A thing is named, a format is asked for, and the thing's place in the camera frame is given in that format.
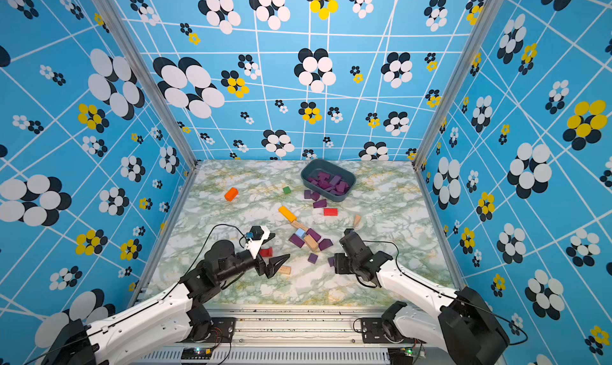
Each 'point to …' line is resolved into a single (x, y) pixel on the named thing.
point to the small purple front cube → (312, 258)
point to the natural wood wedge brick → (357, 221)
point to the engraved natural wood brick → (298, 225)
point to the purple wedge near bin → (321, 204)
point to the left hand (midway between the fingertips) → (284, 243)
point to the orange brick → (231, 194)
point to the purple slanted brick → (296, 241)
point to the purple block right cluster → (324, 244)
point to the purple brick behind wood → (315, 235)
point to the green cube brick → (286, 190)
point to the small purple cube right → (331, 261)
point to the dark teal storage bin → (315, 166)
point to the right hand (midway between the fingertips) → (343, 260)
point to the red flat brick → (331, 212)
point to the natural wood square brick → (311, 243)
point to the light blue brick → (300, 232)
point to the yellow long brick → (287, 213)
